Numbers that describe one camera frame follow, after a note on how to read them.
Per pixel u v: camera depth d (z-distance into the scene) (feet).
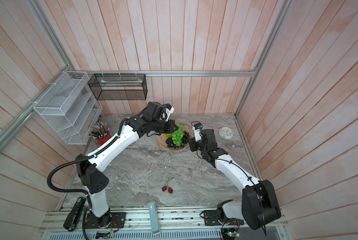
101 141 3.04
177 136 2.68
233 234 2.29
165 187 2.76
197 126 2.43
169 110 2.34
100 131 3.02
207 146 2.12
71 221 2.36
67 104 2.39
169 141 3.23
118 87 3.48
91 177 1.68
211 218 2.40
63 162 2.90
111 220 2.35
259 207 1.34
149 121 1.94
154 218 2.44
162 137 3.39
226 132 3.49
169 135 3.10
